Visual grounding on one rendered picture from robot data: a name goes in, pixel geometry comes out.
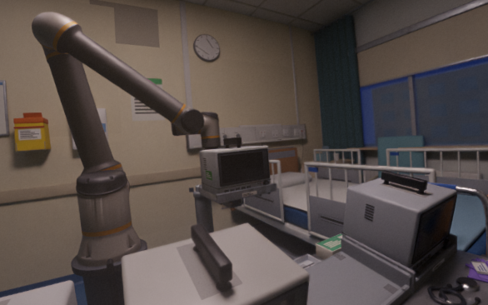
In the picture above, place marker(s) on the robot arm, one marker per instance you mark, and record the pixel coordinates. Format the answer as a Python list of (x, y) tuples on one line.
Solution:
[(100, 203)]

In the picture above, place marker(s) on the white bed-head socket trunking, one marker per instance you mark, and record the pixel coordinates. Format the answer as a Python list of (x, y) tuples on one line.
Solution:
[(269, 133)]

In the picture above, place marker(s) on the white pillow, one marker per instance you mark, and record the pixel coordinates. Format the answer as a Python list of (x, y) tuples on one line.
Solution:
[(290, 180)]

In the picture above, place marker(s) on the hospital bed with side rails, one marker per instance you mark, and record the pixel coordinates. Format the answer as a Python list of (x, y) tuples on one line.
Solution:
[(438, 149), (299, 194)]

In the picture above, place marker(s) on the grey monitor cradle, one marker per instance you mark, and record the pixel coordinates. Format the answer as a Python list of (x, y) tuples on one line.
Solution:
[(354, 283)]

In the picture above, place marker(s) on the white poster green header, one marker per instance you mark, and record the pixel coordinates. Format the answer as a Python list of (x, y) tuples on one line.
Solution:
[(142, 112)]

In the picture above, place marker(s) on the dark teal curtain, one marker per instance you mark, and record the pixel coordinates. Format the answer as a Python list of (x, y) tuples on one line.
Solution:
[(339, 84)]

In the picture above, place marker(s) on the green and white box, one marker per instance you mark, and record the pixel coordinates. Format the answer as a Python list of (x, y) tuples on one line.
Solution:
[(328, 245)]

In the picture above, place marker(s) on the teal chair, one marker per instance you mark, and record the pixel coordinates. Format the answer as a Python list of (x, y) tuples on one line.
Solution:
[(400, 146)]

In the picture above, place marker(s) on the beige roller blind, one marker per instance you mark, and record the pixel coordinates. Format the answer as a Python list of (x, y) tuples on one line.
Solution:
[(426, 50)]

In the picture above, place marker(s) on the yellow sharps bin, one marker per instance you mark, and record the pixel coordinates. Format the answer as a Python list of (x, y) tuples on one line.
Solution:
[(32, 135)]

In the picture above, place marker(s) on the blue framed window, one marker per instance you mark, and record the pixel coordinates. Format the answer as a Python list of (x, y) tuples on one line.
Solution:
[(459, 106)]

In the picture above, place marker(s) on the steel two-shelf trolley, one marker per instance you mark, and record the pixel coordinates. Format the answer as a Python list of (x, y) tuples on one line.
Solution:
[(447, 264)]

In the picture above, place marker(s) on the black stethoscope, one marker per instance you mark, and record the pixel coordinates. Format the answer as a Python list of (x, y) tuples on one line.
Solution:
[(455, 292)]

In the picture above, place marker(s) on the round wall clock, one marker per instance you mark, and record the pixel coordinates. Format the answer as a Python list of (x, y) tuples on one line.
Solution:
[(207, 48)]

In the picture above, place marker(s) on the white blue wall notice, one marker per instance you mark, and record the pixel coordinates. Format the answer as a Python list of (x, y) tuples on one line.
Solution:
[(102, 122)]

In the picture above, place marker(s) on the grey square wall panel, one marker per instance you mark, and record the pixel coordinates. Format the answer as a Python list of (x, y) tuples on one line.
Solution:
[(136, 25)]

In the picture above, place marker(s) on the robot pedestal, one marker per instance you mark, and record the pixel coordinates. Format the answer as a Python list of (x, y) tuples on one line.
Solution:
[(96, 283)]

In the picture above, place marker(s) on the beige wall bumper rail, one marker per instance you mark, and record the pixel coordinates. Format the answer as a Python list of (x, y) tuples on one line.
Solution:
[(24, 192)]

